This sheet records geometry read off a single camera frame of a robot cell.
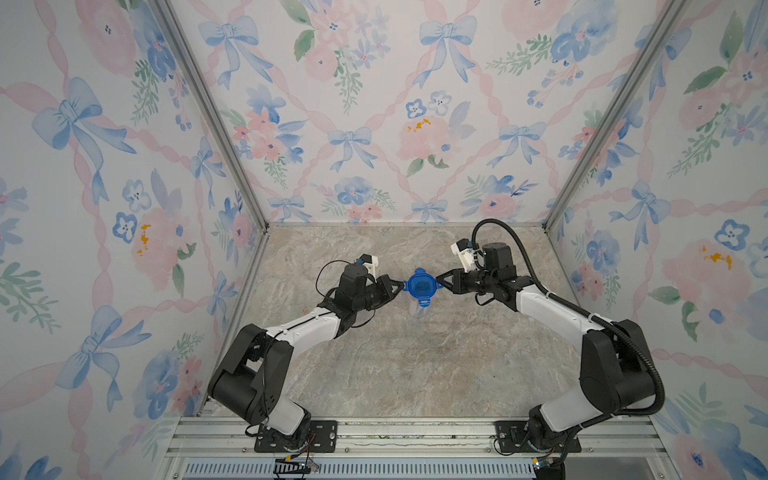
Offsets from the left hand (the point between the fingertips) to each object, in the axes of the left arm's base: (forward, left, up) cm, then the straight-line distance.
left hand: (407, 283), depth 84 cm
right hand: (+3, -10, -1) cm, 10 cm away
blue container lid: (+1, -4, -2) cm, 5 cm away
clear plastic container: (-2, -4, -13) cm, 13 cm away
